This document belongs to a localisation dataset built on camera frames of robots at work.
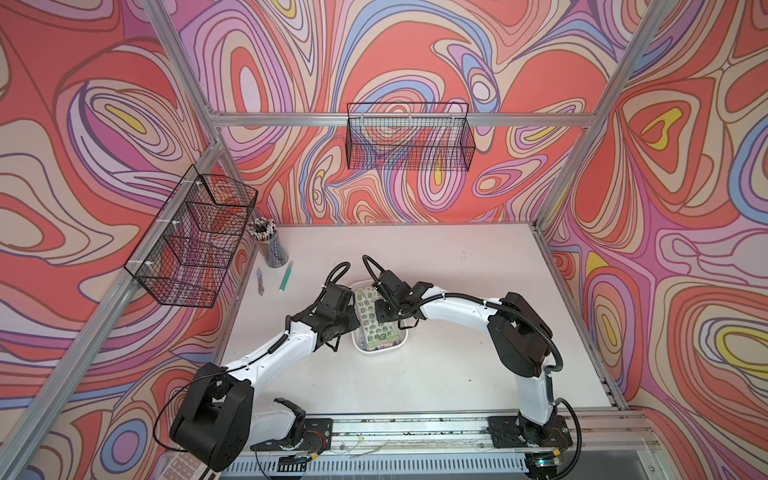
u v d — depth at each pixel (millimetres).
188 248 695
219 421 405
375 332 863
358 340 876
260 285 1015
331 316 660
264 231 947
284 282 1021
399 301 700
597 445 719
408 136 960
